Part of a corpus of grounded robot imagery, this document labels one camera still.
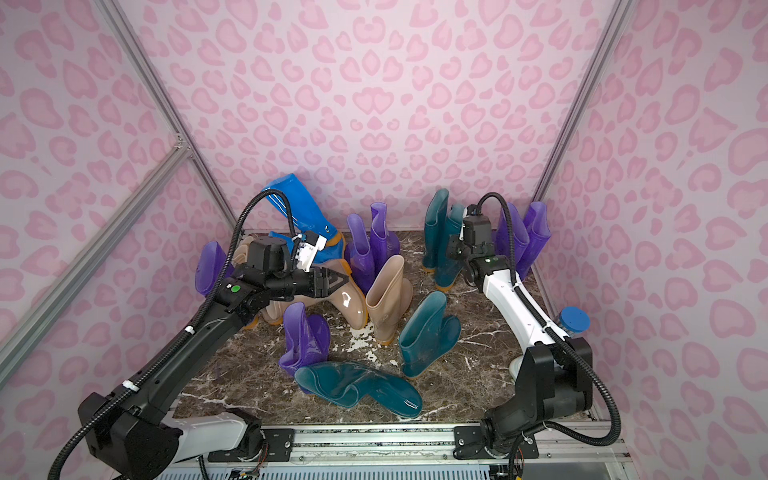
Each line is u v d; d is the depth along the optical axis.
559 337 0.44
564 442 0.74
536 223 0.88
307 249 0.66
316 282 0.63
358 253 0.80
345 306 0.90
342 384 0.60
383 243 0.84
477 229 0.63
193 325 0.46
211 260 0.79
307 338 0.69
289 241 0.63
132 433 0.37
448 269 0.93
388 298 0.72
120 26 0.70
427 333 0.65
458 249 0.74
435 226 0.88
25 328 0.52
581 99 0.83
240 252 0.81
